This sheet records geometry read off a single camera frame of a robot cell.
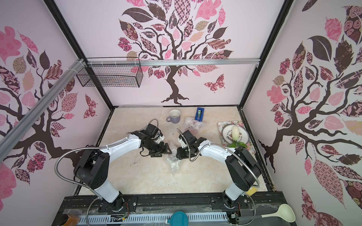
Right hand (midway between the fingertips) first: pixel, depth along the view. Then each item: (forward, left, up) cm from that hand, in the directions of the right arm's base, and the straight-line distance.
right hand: (179, 154), depth 87 cm
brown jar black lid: (-33, +50, +5) cm, 60 cm away
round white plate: (+16, -35, -5) cm, 39 cm away
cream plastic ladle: (-30, -55, -5) cm, 63 cm away
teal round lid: (-33, 0, +3) cm, 33 cm away
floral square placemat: (+27, -33, -5) cm, 43 cm away
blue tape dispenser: (+33, -16, +1) cm, 37 cm away
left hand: (-1, +7, +1) cm, 8 cm away
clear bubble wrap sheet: (-5, +3, +3) cm, 7 cm away
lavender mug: (+33, +4, 0) cm, 33 cm away
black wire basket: (+48, +45, +30) cm, 72 cm away
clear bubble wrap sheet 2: (+22, -10, +2) cm, 24 cm away
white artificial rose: (+14, -40, -2) cm, 43 cm away
